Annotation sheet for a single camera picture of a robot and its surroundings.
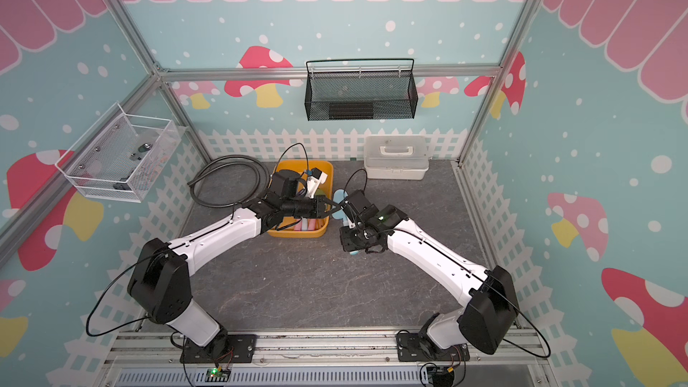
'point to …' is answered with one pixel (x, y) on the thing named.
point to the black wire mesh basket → (360, 89)
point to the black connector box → (443, 379)
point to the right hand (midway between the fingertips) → (347, 241)
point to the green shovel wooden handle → (320, 193)
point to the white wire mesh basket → (123, 157)
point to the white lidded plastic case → (396, 157)
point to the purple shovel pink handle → (298, 227)
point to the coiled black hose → (262, 174)
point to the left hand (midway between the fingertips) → (339, 211)
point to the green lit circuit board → (217, 375)
